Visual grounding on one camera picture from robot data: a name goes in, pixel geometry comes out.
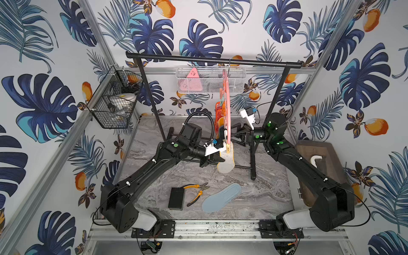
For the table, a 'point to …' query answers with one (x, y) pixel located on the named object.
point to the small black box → (176, 199)
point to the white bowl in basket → (123, 101)
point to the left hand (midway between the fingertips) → (222, 155)
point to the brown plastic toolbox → (322, 154)
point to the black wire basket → (115, 82)
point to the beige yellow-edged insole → (227, 166)
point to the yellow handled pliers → (202, 187)
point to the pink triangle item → (192, 83)
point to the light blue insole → (219, 200)
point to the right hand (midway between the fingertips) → (226, 134)
